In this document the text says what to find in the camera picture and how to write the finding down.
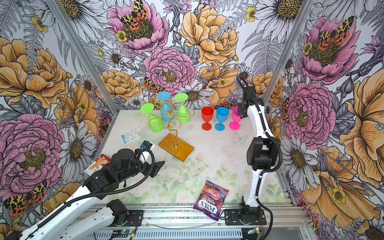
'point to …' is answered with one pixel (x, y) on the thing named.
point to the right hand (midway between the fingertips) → (244, 113)
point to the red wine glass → (207, 114)
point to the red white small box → (102, 161)
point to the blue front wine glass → (222, 113)
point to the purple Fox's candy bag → (211, 199)
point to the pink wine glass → (235, 125)
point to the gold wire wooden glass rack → (169, 143)
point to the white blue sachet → (130, 137)
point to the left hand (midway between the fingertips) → (155, 161)
